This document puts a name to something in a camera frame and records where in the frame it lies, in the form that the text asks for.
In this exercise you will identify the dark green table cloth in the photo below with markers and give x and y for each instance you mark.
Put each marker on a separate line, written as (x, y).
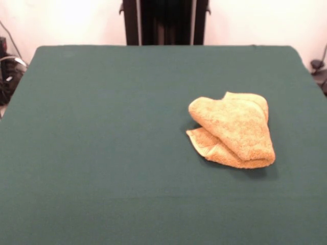
(102, 132)

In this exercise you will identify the tan terry towel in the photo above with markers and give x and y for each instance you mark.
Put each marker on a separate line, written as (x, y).
(230, 122)

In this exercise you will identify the black box with red light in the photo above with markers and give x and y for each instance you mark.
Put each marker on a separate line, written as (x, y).
(2, 46)

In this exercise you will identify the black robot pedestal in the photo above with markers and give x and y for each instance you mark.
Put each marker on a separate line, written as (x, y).
(132, 25)

